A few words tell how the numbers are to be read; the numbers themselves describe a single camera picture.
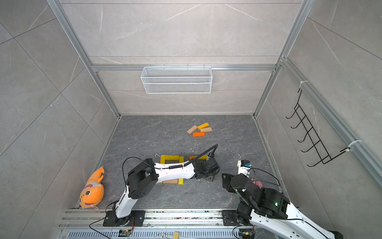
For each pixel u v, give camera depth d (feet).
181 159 3.11
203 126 3.65
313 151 2.21
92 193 2.40
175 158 3.12
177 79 3.29
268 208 1.45
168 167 1.76
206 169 2.21
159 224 2.39
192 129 3.62
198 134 3.52
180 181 2.76
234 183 1.68
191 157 3.12
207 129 3.65
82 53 2.73
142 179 1.71
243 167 1.97
